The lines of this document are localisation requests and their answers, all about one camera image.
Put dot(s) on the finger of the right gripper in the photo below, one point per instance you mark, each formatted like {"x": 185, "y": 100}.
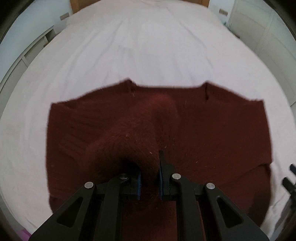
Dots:
{"x": 293, "y": 168}
{"x": 288, "y": 185}

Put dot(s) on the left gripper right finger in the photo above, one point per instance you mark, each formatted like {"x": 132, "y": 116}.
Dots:
{"x": 204, "y": 212}

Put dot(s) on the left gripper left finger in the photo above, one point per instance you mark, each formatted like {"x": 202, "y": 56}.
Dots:
{"x": 94, "y": 212}

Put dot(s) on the dark red knitted sweater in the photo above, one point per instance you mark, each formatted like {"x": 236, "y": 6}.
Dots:
{"x": 207, "y": 132}

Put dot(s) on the white wardrobe doors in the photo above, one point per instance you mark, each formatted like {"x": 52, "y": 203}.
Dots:
{"x": 265, "y": 33}

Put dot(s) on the white shelf unit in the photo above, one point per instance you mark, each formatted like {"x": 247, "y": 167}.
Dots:
{"x": 25, "y": 53}

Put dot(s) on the white bed sheet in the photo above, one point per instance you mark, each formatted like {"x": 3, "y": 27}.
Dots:
{"x": 154, "y": 43}

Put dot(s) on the wooden headboard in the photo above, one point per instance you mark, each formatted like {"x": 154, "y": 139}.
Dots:
{"x": 77, "y": 5}

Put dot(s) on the right wall switch plate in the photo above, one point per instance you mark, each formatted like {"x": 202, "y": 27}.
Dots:
{"x": 223, "y": 12}

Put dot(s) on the wall switch plate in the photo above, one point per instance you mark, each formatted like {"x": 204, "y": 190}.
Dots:
{"x": 64, "y": 16}
{"x": 223, "y": 12}

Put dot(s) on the left wall switch plate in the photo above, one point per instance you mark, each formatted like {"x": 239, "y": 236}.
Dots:
{"x": 64, "y": 16}

